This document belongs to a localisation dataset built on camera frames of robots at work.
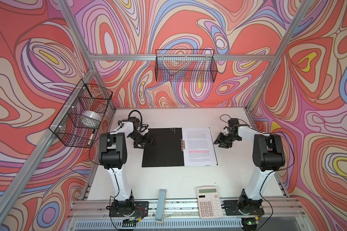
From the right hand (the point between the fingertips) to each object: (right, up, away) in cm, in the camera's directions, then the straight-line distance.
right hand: (217, 146), depth 97 cm
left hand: (-46, +1, -1) cm, 46 cm away
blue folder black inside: (-34, -3, -1) cm, 34 cm away
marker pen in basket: (-72, +8, -25) cm, 77 cm away
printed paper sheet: (-13, -1, -1) cm, 13 cm away
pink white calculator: (-11, -25, -23) cm, 36 cm away
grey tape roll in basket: (-73, +20, -23) cm, 79 cm away
